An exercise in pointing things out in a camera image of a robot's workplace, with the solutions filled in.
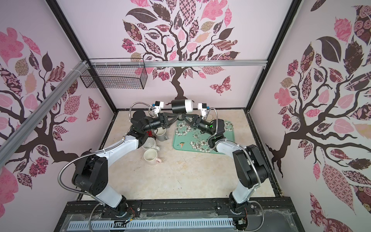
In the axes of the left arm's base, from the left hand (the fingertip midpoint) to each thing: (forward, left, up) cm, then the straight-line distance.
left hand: (178, 118), depth 73 cm
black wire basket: (+61, +59, -13) cm, 86 cm away
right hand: (0, -2, +1) cm, 2 cm away
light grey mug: (+5, +14, -22) cm, 26 cm away
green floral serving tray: (+7, -6, -30) cm, 31 cm away
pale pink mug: (-7, +20, -28) cm, 35 cm away
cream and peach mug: (+1, -16, -1) cm, 16 cm away
